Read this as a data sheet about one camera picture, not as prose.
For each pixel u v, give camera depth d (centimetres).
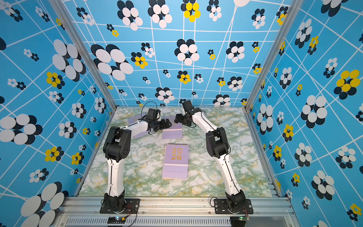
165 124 95
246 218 67
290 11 69
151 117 85
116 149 58
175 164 85
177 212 73
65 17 72
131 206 73
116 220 72
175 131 105
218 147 64
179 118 94
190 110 81
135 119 112
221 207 73
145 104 94
